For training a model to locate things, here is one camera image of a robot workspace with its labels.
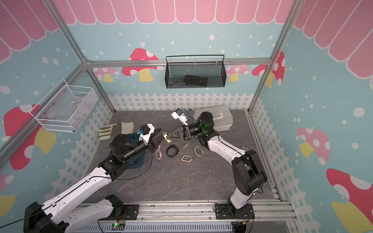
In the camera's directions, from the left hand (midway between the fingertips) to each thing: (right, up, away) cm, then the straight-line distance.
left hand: (163, 133), depth 70 cm
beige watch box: (+2, 0, -5) cm, 5 cm away
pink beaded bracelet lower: (-7, -15, +24) cm, 29 cm away
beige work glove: (-46, 0, +39) cm, 60 cm away
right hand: (+4, -3, -5) cm, 6 cm away
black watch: (+1, -13, +27) cm, 30 cm away
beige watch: (+19, -13, +27) cm, 35 cm away
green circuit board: (-24, -47, +3) cm, 53 cm away
